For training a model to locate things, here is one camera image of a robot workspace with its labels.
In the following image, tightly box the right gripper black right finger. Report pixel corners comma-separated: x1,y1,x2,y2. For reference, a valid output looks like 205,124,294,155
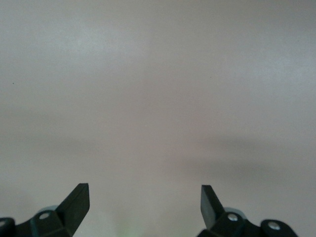
201,184,297,237

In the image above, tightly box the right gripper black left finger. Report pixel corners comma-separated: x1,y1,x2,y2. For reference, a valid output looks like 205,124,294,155
0,183,90,237

